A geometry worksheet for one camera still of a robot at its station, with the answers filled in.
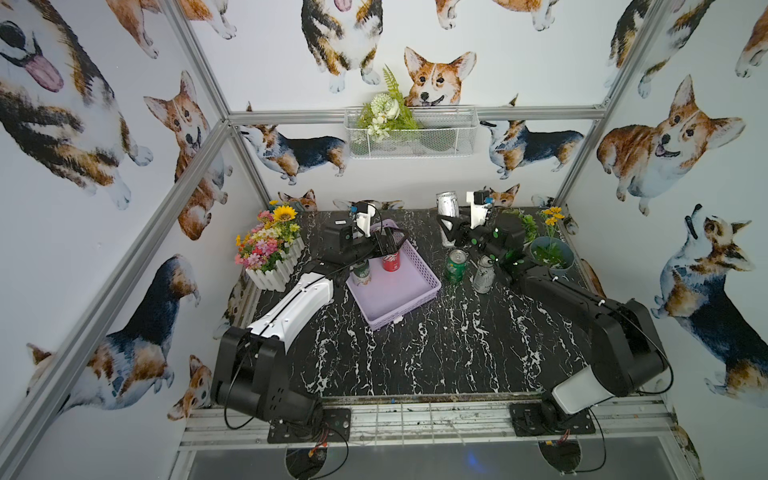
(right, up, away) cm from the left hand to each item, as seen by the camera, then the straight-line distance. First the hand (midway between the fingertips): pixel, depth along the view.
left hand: (397, 228), depth 80 cm
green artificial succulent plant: (+42, +2, +17) cm, 46 cm away
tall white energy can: (+13, +6, -3) cm, 15 cm away
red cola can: (-2, -11, +20) cm, 23 cm away
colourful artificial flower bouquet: (-39, -3, +10) cm, 40 cm away
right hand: (+15, +6, 0) cm, 17 cm away
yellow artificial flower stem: (+49, +4, +15) cm, 52 cm away
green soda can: (+18, -12, +15) cm, 27 cm away
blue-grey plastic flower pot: (+50, -8, +17) cm, 53 cm away
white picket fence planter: (-37, -15, +12) cm, 42 cm away
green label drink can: (-12, -14, +16) cm, 24 cm away
